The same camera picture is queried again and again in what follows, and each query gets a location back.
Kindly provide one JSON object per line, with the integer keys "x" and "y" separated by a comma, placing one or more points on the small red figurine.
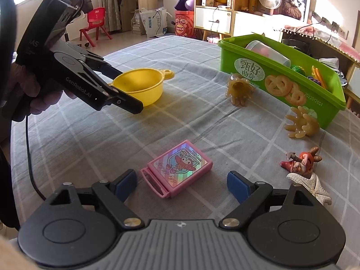
{"x": 302, "y": 161}

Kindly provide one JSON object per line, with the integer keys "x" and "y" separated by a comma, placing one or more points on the white cabinet drawer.
{"x": 213, "y": 18}
{"x": 257, "y": 26}

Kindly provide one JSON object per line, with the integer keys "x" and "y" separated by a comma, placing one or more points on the yellow toy pot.
{"x": 140, "y": 85}

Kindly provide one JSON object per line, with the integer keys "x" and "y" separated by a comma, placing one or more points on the amber rubber octopus toy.
{"x": 301, "y": 122}
{"x": 239, "y": 90}

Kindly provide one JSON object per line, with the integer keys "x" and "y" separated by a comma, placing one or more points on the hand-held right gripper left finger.
{"x": 126, "y": 185}

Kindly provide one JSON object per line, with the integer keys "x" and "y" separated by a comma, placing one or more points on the grey curtain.
{"x": 114, "y": 2}

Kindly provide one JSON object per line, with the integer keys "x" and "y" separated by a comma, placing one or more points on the green plastic box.
{"x": 253, "y": 70}

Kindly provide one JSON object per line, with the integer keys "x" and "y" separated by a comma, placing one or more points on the red printed bag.
{"x": 184, "y": 24}

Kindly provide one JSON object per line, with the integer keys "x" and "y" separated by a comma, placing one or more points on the long wooden cabinet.
{"x": 242, "y": 14}

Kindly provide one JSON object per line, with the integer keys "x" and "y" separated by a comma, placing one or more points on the white paper bag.
{"x": 153, "y": 22}

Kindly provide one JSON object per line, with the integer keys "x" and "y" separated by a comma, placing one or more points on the raccoon picture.
{"x": 295, "y": 4}

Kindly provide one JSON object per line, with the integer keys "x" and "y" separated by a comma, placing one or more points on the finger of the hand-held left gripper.
{"x": 123, "y": 101}
{"x": 98, "y": 63}

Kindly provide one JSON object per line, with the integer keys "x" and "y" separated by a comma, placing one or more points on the pink cloth with pompom trim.
{"x": 332, "y": 38}

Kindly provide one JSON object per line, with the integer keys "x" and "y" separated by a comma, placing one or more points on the grey checked tablecloth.
{"x": 84, "y": 146}

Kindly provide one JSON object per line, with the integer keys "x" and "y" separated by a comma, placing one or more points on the toy corn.
{"x": 298, "y": 69}

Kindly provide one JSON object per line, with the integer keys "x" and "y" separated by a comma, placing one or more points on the white starfish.
{"x": 312, "y": 187}

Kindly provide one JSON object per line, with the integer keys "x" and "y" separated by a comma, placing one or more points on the red plastic child chair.
{"x": 95, "y": 19}

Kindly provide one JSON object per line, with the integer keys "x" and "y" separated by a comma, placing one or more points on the wooden desk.
{"x": 140, "y": 0}

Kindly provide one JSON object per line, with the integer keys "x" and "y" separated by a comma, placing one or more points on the pink card case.
{"x": 180, "y": 166}

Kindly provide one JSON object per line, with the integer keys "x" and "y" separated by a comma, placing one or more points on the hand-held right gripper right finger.
{"x": 239, "y": 187}

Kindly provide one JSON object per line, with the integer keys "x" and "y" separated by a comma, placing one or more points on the purple toy grapes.
{"x": 314, "y": 80}

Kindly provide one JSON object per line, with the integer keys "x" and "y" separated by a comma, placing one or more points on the person's left hand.
{"x": 36, "y": 102}

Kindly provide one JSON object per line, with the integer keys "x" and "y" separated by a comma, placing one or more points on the clear plastic jar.
{"x": 267, "y": 53}

